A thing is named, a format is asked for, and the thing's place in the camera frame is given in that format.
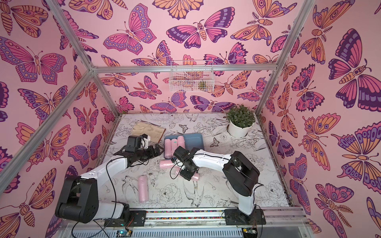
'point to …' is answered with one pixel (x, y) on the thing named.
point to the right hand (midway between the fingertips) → (185, 176)
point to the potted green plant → (241, 118)
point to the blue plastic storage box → (194, 140)
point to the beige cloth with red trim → (155, 132)
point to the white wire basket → (191, 76)
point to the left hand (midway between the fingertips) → (160, 150)
